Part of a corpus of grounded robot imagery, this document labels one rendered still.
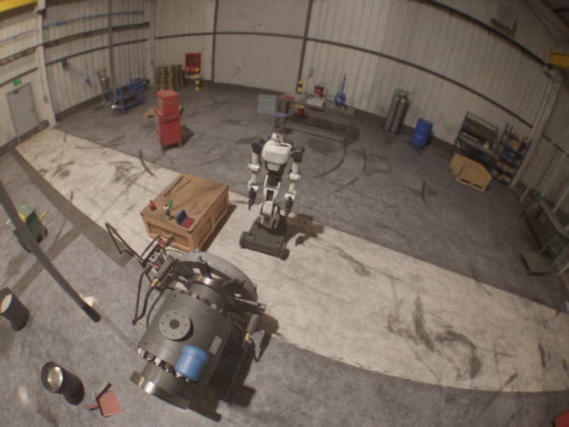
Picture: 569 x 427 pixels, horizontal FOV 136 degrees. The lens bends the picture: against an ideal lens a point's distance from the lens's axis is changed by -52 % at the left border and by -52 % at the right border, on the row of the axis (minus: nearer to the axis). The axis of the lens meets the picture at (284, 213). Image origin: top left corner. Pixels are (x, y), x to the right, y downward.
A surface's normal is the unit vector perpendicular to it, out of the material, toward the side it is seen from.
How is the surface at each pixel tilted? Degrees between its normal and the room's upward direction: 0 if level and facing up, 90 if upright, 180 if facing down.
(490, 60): 90
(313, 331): 0
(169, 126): 90
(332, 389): 0
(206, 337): 42
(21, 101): 90
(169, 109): 90
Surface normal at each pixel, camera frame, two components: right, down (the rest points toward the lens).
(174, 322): 0.12, -0.75
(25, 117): 0.92, 0.33
